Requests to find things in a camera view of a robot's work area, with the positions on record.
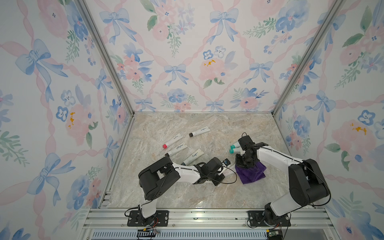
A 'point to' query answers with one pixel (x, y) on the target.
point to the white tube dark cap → (176, 150)
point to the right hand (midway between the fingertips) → (239, 164)
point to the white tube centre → (198, 153)
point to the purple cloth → (248, 175)
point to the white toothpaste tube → (235, 145)
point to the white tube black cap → (200, 131)
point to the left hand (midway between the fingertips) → (224, 174)
